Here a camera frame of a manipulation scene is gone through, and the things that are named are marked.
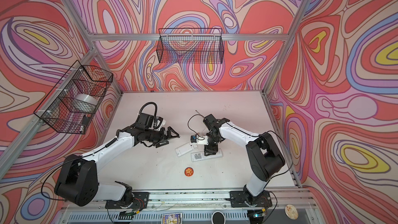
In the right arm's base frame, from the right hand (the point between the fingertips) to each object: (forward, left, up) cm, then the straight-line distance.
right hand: (209, 150), depth 87 cm
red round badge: (-10, +12, -3) cm, 16 cm away
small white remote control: (+3, +14, -2) cm, 15 cm away
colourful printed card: (-31, +17, -1) cm, 35 cm away
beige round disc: (-30, -36, -3) cm, 47 cm away
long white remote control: (-3, +5, -1) cm, 6 cm away
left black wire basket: (+12, +68, +27) cm, 74 cm away
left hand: (+4, +19, +9) cm, 21 cm away
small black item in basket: (+7, +60, +23) cm, 65 cm away
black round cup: (-31, -2, +2) cm, 31 cm away
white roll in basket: (+15, +59, +30) cm, 68 cm away
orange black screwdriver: (+9, +5, +23) cm, 25 cm away
